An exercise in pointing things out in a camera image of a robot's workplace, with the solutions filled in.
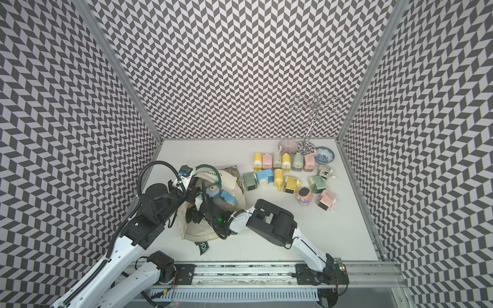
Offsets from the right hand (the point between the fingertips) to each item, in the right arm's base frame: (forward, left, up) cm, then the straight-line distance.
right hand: (189, 204), depth 87 cm
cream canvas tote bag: (-7, -4, +9) cm, 12 cm away
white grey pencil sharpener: (+19, -67, -2) cm, 70 cm away
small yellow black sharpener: (+10, -48, -1) cm, 49 cm away
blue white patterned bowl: (+31, -69, -4) cm, 76 cm away
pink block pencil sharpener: (+23, -59, +2) cm, 63 cm away
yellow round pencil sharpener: (+22, -46, +2) cm, 51 cm away
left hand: (+2, -8, +20) cm, 22 cm away
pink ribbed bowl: (+37, -49, -2) cm, 62 cm away
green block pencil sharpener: (+11, -61, -1) cm, 62 cm away
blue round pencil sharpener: (+14, -35, +1) cm, 38 cm away
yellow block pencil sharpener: (+22, -31, +2) cm, 39 cm away
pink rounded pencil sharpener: (+23, -37, +2) cm, 43 cm away
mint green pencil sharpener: (+22, -53, +2) cm, 57 cm away
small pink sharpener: (+2, -64, -1) cm, 64 cm away
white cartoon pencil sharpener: (+24, -42, +2) cm, 48 cm away
